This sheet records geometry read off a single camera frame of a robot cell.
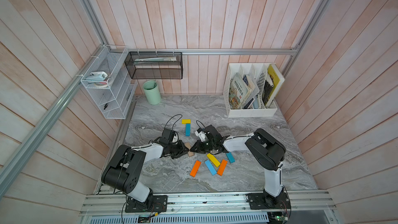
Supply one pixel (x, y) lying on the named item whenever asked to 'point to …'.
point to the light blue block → (210, 167)
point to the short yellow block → (186, 121)
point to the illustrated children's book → (239, 92)
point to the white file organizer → (251, 89)
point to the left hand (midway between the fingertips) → (189, 152)
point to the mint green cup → (152, 93)
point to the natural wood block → (190, 154)
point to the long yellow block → (213, 159)
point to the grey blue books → (255, 102)
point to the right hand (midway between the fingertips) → (190, 150)
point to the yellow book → (275, 78)
